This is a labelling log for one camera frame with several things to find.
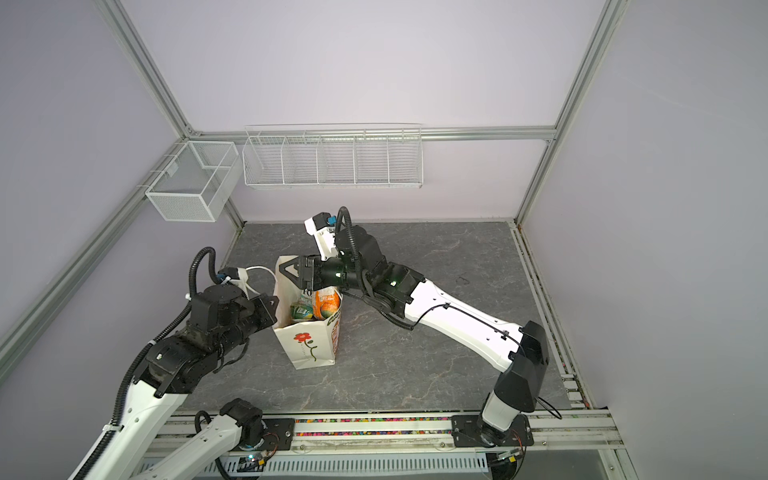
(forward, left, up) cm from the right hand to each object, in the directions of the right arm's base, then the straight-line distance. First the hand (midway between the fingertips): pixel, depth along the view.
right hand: (284, 271), depth 60 cm
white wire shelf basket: (+53, -2, -7) cm, 53 cm away
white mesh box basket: (+49, +45, -13) cm, 67 cm away
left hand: (-1, +5, -12) cm, 13 cm away
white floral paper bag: (-7, 0, -21) cm, 23 cm away
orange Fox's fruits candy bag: (+1, -6, -15) cm, 16 cm away
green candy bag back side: (+3, +3, -22) cm, 22 cm away
